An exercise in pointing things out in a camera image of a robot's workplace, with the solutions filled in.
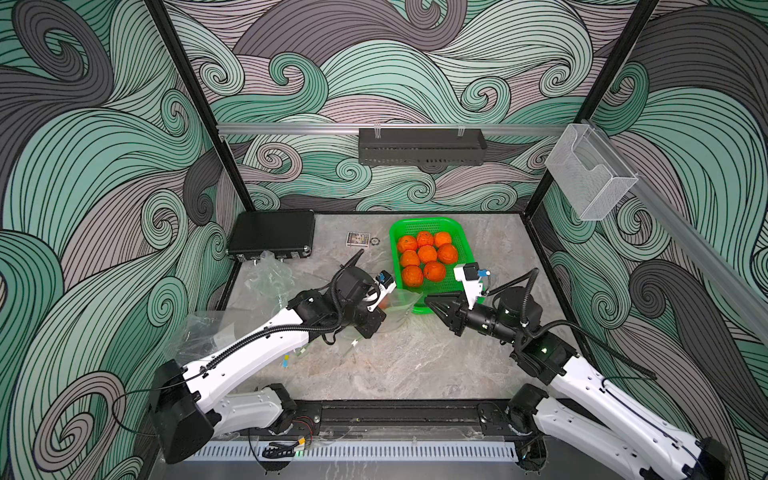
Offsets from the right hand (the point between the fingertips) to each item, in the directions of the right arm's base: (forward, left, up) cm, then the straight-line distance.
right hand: (422, 304), depth 66 cm
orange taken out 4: (+29, -1, -21) cm, 35 cm away
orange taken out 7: (+21, -1, -20) cm, 29 cm away
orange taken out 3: (+37, -13, -21) cm, 44 cm away
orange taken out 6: (+30, -14, -21) cm, 39 cm away
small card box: (+40, +18, -24) cm, 50 cm away
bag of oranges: (+3, +5, -7) cm, 9 cm away
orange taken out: (+35, 0, -20) cm, 40 cm away
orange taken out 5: (+30, -7, -20) cm, 37 cm away
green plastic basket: (+42, -3, -20) cm, 46 cm away
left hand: (+2, +8, -8) cm, 12 cm away
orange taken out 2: (+37, -7, -21) cm, 43 cm away
